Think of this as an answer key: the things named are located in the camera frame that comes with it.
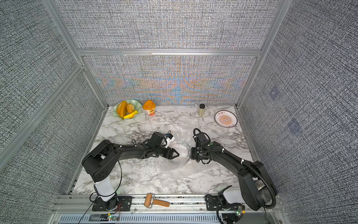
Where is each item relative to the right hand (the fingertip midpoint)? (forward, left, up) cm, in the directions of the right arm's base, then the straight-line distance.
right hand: (193, 151), depth 87 cm
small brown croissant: (+37, +47, +1) cm, 60 cm away
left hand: (-1, +10, -2) cm, 10 cm away
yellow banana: (+30, +46, -1) cm, 55 cm away
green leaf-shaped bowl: (+40, +42, -1) cm, 58 cm away
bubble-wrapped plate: (+30, -28, -5) cm, 41 cm away
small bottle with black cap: (+34, -9, +1) cm, 35 cm away
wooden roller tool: (-26, +25, -4) cm, 36 cm away
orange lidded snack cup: (+36, +31, +3) cm, 48 cm away
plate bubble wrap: (+7, +6, -1) cm, 9 cm away
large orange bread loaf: (+34, +52, +3) cm, 63 cm away
